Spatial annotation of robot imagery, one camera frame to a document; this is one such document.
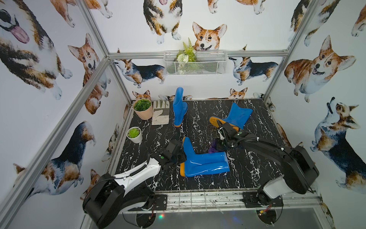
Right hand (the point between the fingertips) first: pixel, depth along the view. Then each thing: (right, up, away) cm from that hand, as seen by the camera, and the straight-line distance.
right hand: (214, 146), depth 86 cm
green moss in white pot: (-50, +7, +4) cm, 51 cm away
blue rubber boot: (-22, +24, +15) cm, 36 cm away
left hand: (-15, -4, -1) cm, 16 cm away
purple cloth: (-1, 0, -6) cm, 6 cm away
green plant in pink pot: (-49, +26, +17) cm, 58 cm away
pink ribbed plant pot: (-48, +19, +17) cm, 54 cm away
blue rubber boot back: (+20, +16, +19) cm, 32 cm away
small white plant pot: (-47, +3, +6) cm, 48 cm away
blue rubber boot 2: (-7, -10, -2) cm, 12 cm away
